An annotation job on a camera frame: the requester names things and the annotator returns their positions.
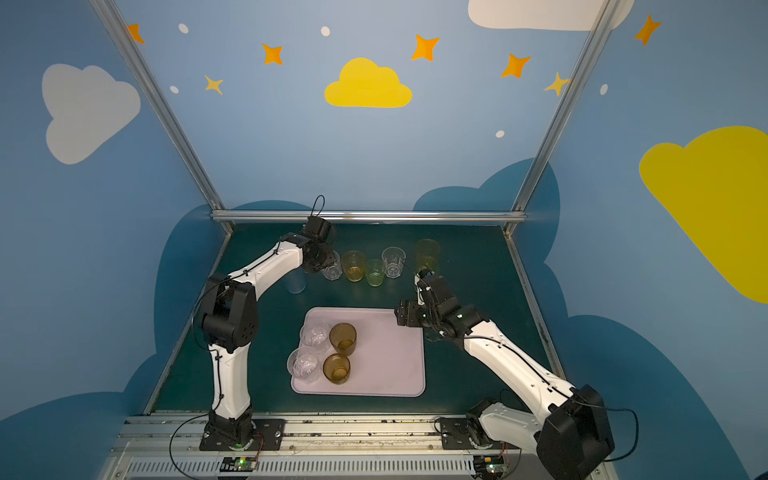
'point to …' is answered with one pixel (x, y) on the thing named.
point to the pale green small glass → (375, 270)
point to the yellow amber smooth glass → (354, 262)
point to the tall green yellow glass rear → (427, 254)
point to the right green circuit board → (489, 467)
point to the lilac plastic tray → (389, 359)
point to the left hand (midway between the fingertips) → (331, 259)
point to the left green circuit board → (238, 464)
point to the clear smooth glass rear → (394, 258)
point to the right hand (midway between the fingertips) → (409, 307)
